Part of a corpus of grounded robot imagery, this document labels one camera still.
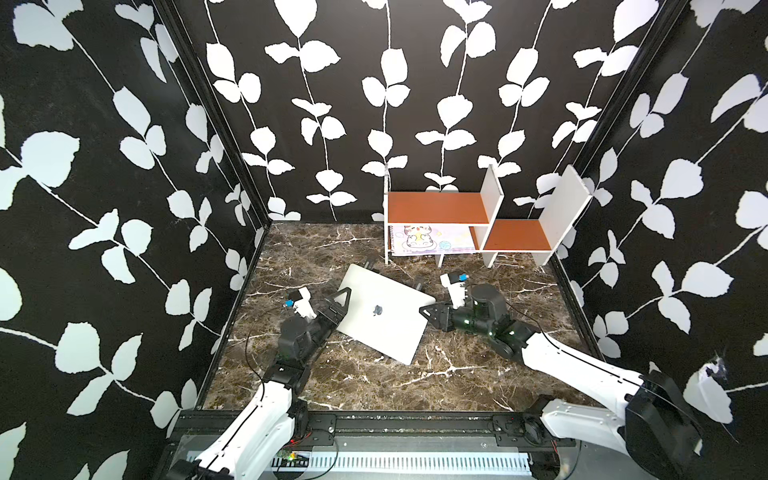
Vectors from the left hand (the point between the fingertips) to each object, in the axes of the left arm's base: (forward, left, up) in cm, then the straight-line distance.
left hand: (349, 293), depth 78 cm
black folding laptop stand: (+16, -5, -9) cm, 19 cm away
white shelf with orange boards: (+32, -30, -7) cm, 44 cm away
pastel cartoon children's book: (+24, -21, -6) cm, 32 cm away
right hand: (-4, -19, -2) cm, 20 cm away
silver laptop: (+1, -9, -14) cm, 17 cm away
